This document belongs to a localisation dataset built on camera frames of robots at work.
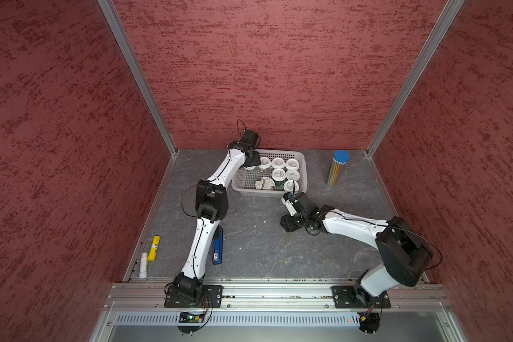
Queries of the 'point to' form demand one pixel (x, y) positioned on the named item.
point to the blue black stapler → (217, 248)
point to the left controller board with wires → (185, 317)
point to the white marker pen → (143, 267)
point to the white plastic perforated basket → (243, 181)
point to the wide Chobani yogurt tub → (266, 183)
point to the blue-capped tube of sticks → (340, 158)
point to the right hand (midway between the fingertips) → (286, 224)
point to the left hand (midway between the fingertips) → (250, 164)
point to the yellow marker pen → (152, 255)
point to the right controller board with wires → (369, 322)
